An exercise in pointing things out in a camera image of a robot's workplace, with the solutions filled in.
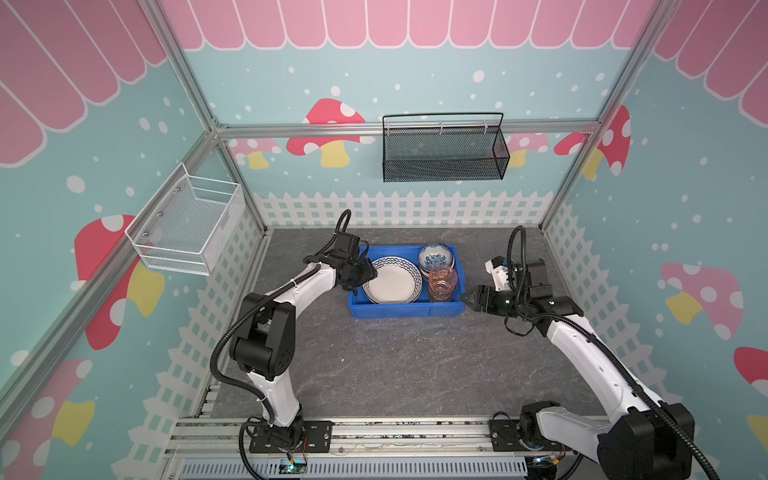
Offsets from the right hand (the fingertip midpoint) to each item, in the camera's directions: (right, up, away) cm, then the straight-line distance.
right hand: (468, 297), depth 80 cm
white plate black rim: (-19, +3, +23) cm, 30 cm away
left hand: (-27, +4, +14) cm, 31 cm away
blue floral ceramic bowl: (-6, +12, +20) cm, 24 cm away
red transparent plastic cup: (-5, +3, +13) cm, 15 cm away
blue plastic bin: (-31, -6, +17) cm, 36 cm away
